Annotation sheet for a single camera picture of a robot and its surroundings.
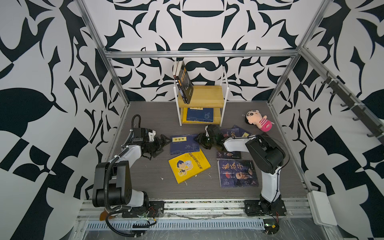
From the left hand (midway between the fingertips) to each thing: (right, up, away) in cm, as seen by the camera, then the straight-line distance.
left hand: (167, 142), depth 89 cm
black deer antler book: (+10, +34, -5) cm, 36 cm away
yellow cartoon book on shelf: (+9, +15, +15) cm, 23 cm away
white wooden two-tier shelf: (+23, +23, +4) cm, 33 cm away
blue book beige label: (+20, +17, +16) cm, 30 cm away
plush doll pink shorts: (+56, +15, +13) cm, 59 cm away
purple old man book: (+36, +3, +10) cm, 37 cm away
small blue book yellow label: (+48, +5, +13) cm, 50 cm away
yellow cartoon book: (+12, -13, -2) cm, 18 cm away
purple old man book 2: (+40, -16, -4) cm, 43 cm away
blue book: (+9, -2, +8) cm, 12 cm away
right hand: (+16, +1, +7) cm, 17 cm away
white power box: (+74, -28, -19) cm, 81 cm away
